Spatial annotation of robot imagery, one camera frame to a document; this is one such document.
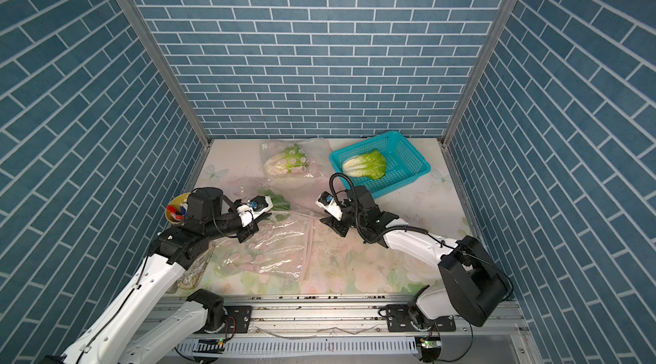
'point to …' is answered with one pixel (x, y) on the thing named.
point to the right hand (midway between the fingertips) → (327, 214)
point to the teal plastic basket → (405, 162)
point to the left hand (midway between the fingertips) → (273, 211)
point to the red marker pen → (172, 210)
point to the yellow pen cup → (177, 208)
